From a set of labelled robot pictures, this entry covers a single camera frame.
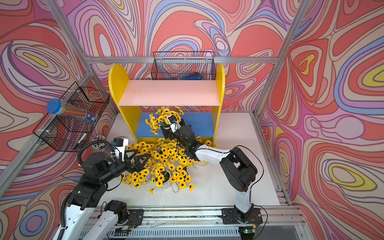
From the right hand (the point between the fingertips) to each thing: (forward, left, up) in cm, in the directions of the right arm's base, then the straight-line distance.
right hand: (168, 124), depth 84 cm
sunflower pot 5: (-27, +16, -9) cm, 33 cm away
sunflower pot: (-3, +3, +8) cm, 9 cm away
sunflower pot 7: (-28, -7, -9) cm, 30 cm away
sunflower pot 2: (-11, +14, -7) cm, 19 cm away
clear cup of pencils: (-9, +37, -3) cm, 38 cm away
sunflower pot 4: (-18, -9, -10) cm, 22 cm away
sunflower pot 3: (-14, +1, -7) cm, 15 cm away
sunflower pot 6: (-26, +3, -8) cm, 27 cm away
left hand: (-21, +8, +5) cm, 23 cm away
